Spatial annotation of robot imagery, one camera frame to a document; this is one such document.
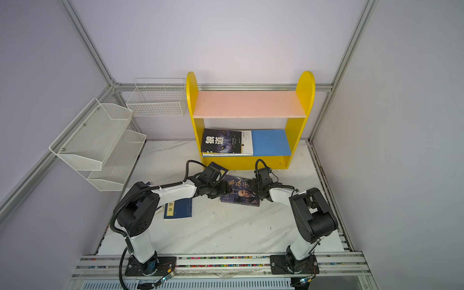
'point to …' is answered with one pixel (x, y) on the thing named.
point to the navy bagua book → (219, 167)
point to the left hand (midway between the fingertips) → (228, 192)
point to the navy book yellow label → (178, 209)
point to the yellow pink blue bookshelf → (275, 147)
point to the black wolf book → (223, 141)
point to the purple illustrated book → (240, 193)
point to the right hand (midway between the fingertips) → (251, 186)
